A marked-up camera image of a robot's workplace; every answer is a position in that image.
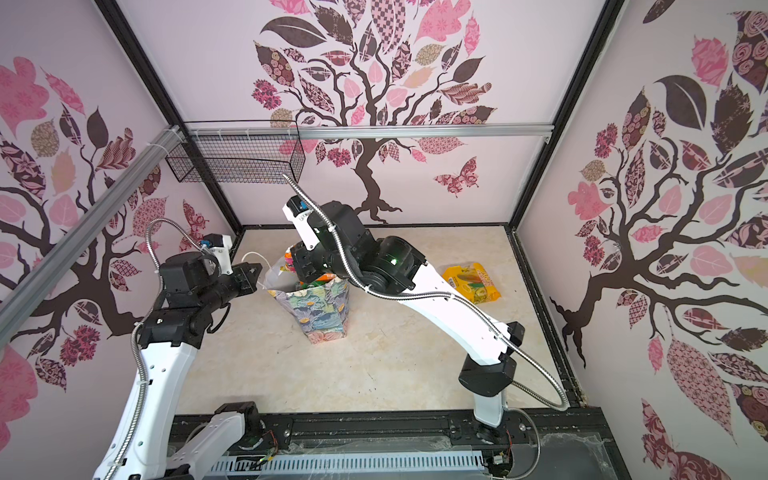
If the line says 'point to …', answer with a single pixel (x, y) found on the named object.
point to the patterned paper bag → (320, 309)
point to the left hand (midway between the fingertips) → (262, 270)
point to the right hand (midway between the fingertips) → (292, 246)
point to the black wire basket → (240, 158)
